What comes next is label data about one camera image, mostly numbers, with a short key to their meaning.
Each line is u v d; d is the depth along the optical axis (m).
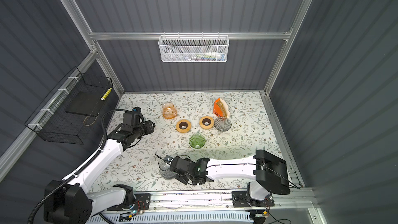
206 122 1.02
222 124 0.97
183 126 1.01
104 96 0.81
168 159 0.65
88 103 0.78
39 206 0.36
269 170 0.46
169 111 1.08
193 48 1.24
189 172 0.57
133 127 0.63
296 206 0.73
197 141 0.94
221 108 1.01
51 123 0.65
